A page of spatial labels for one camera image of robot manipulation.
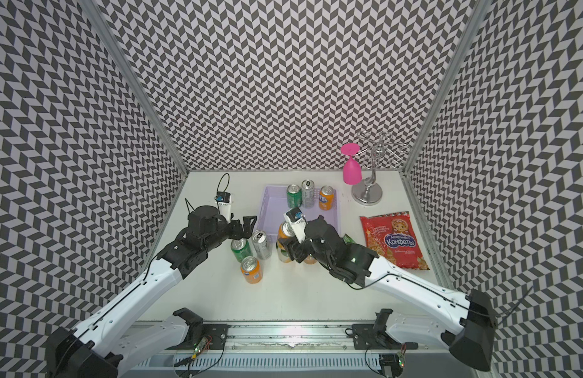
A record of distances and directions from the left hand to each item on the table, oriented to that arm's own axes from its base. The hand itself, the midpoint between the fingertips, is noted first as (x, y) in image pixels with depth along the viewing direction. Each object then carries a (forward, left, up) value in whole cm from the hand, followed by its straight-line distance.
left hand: (243, 218), depth 78 cm
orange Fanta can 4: (-19, -22, +9) cm, 30 cm away
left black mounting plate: (-31, +7, -18) cm, 37 cm away
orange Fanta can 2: (-13, -3, -10) cm, 16 cm away
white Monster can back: (+19, -22, -8) cm, 30 cm away
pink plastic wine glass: (+25, -40, -2) cm, 47 cm away
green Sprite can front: (-6, +2, -10) cm, 12 cm away
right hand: (-8, -16, +2) cm, 18 cm away
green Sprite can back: (+19, -16, -11) cm, 27 cm away
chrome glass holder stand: (+26, -50, -17) cm, 59 cm away
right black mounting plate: (-31, -40, -21) cm, 55 cm away
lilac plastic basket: (+20, -7, -20) cm, 29 cm away
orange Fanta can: (+18, -30, -12) cm, 37 cm away
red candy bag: (+2, -54, -16) cm, 56 cm away
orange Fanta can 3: (-9, -15, +7) cm, 19 cm away
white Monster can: (-6, -5, -8) cm, 11 cm away
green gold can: (-7, -13, -12) cm, 19 cm away
